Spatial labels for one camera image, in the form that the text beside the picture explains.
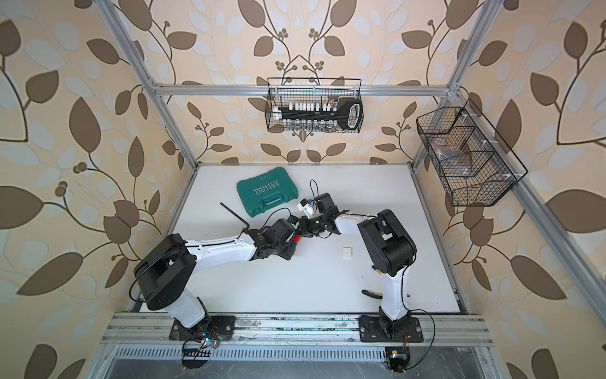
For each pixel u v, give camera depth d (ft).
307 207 2.93
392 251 1.70
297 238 2.84
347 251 2.92
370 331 2.41
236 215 3.34
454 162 2.31
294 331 2.47
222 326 2.45
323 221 2.58
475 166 2.41
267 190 3.45
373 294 2.64
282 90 2.99
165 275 1.48
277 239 2.27
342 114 2.77
